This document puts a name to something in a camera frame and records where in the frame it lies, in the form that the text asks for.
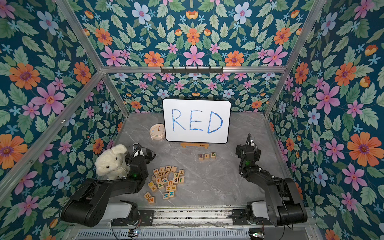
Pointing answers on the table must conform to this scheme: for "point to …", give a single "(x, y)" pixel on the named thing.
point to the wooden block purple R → (201, 157)
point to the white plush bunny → (112, 163)
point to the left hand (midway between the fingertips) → (139, 150)
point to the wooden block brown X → (153, 188)
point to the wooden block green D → (213, 155)
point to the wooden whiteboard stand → (184, 145)
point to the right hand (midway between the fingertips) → (252, 145)
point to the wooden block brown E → (206, 156)
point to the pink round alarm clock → (157, 131)
